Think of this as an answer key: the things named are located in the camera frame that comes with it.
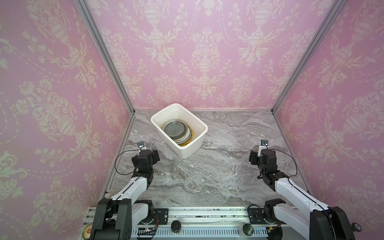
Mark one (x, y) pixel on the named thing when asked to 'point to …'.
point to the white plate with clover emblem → (184, 139)
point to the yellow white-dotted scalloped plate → (191, 139)
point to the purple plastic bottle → (357, 226)
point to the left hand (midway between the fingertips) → (146, 152)
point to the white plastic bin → (199, 127)
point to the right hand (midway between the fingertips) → (258, 150)
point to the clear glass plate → (175, 128)
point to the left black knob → (176, 226)
